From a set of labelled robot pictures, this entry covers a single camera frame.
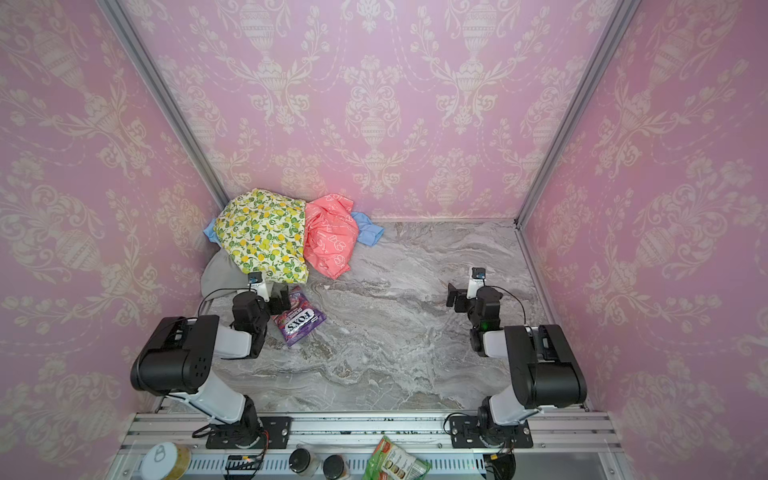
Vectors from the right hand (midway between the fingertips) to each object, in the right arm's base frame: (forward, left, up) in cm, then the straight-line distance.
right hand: (466, 283), depth 94 cm
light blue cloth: (+29, +32, -6) cm, 44 cm away
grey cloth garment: (+10, +82, -2) cm, 83 cm away
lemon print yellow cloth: (+19, +66, +8) cm, 69 cm away
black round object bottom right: (-46, 0, -6) cm, 47 cm away
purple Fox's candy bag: (-8, +52, -4) cm, 53 cm away
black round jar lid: (-44, +45, +3) cm, 63 cm away
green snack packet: (-45, +26, -4) cm, 52 cm away
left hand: (+2, +61, 0) cm, 61 cm away
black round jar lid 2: (-46, +38, +2) cm, 59 cm away
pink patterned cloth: (+24, +45, 0) cm, 51 cm away
